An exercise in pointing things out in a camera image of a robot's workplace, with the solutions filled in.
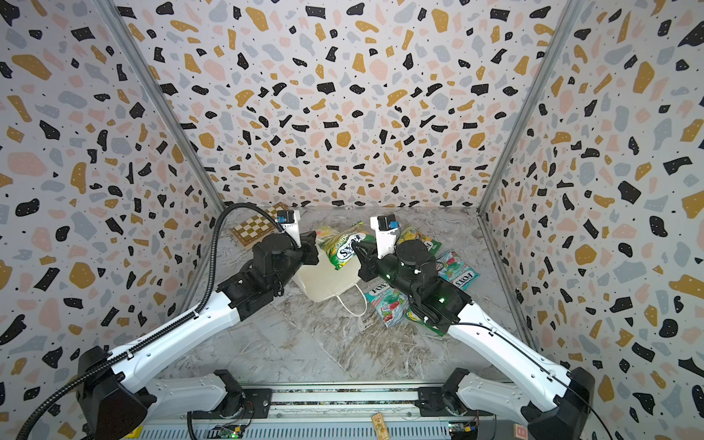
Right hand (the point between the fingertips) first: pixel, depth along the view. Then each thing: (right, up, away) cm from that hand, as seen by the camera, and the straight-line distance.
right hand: (354, 245), depth 65 cm
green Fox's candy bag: (+17, -24, +23) cm, 37 cm away
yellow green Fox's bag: (-4, +1, +3) cm, 5 cm away
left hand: (-10, +3, +8) cm, 13 cm away
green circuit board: (-33, -48, +6) cm, 59 cm away
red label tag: (+42, -48, +5) cm, 64 cm away
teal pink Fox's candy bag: (+11, -20, +26) cm, 35 cm away
